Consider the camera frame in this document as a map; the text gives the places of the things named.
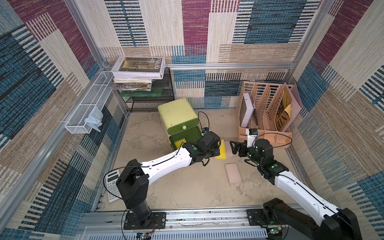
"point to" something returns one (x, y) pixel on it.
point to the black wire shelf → (150, 104)
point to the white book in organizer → (250, 111)
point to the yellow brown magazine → (284, 116)
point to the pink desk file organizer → (256, 109)
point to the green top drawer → (185, 126)
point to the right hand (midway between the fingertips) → (238, 139)
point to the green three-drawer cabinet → (180, 121)
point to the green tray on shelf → (155, 91)
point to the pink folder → (296, 103)
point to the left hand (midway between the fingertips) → (218, 147)
